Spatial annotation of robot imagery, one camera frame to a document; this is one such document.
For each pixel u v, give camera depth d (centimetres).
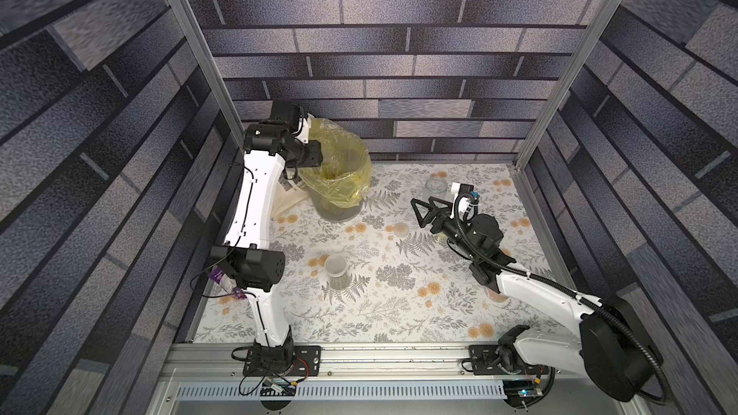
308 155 69
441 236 71
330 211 100
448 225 68
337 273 79
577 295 46
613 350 41
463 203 68
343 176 81
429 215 68
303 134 68
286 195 101
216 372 73
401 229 100
